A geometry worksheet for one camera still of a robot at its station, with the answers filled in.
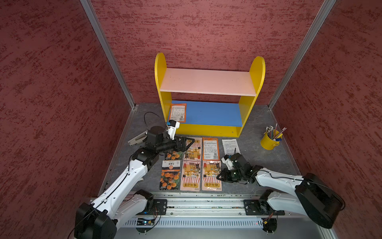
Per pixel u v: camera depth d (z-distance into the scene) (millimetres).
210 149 957
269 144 909
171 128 677
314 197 426
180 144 650
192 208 756
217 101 1204
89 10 712
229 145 974
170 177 836
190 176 849
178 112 974
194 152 947
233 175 738
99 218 374
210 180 826
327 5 700
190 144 686
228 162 807
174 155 921
